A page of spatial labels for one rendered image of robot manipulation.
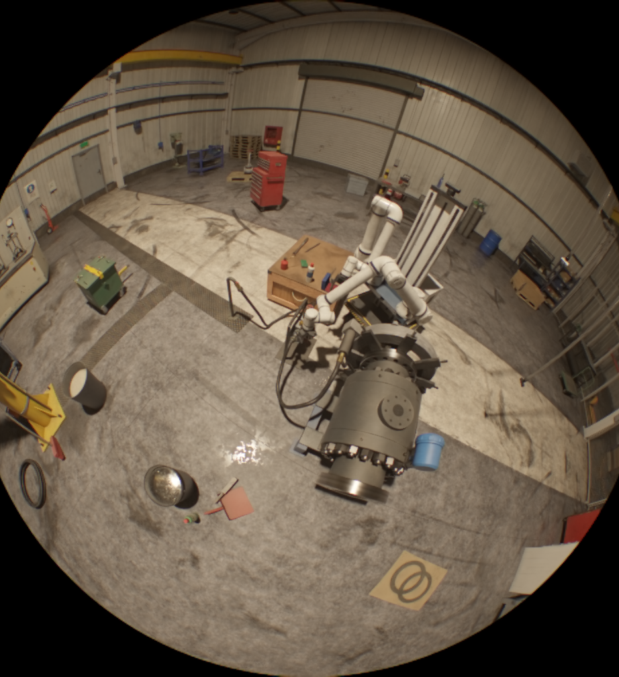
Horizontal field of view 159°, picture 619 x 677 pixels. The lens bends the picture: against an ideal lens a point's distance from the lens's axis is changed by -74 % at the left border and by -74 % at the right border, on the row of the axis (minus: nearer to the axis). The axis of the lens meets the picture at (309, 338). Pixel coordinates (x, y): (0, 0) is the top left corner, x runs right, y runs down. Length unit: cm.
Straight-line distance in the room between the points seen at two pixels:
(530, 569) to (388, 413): 376
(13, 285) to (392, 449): 615
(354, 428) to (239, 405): 116
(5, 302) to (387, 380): 632
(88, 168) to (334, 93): 952
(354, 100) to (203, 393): 1013
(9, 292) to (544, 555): 953
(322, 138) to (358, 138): 155
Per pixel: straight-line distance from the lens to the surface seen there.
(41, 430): 333
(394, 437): 127
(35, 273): 558
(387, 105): 980
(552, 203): 1064
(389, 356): 157
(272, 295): 263
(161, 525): 226
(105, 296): 330
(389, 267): 147
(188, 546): 221
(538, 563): 431
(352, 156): 993
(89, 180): 1050
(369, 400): 131
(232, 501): 201
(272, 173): 467
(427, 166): 942
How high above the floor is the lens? 197
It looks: 54 degrees down
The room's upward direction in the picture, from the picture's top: 17 degrees clockwise
